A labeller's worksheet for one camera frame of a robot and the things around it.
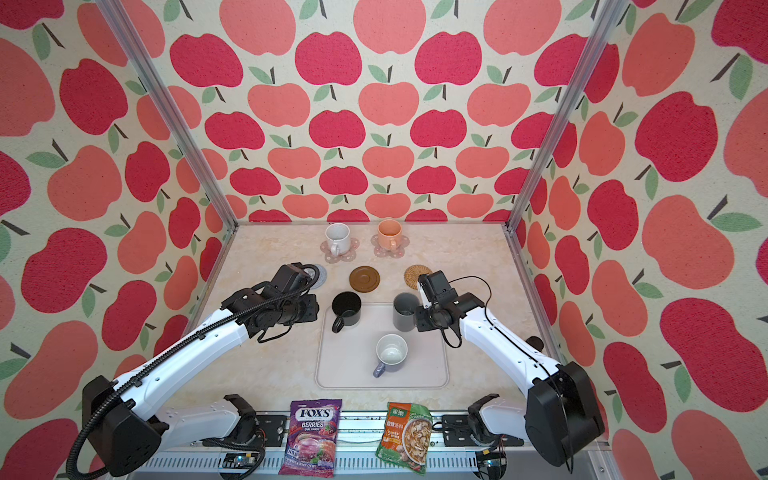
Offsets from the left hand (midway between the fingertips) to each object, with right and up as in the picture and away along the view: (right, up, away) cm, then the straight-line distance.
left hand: (322, 310), depth 79 cm
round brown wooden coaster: (+10, +6, +25) cm, 28 cm away
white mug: (-1, +21, +32) cm, 38 cm away
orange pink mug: (+19, +22, +30) cm, 42 cm away
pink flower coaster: (-3, +13, +32) cm, 35 cm away
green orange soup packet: (+22, -30, -7) cm, 38 cm away
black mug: (+6, 0, +8) cm, 10 cm away
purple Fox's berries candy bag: (-1, -31, -9) cm, 32 cm away
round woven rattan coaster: (+27, +8, +27) cm, 39 cm away
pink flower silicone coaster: (+16, +16, +32) cm, 39 cm away
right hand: (+30, -3, +6) cm, 31 cm away
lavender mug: (+19, -14, +8) cm, 24 cm away
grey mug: (+23, -1, +10) cm, 25 cm away
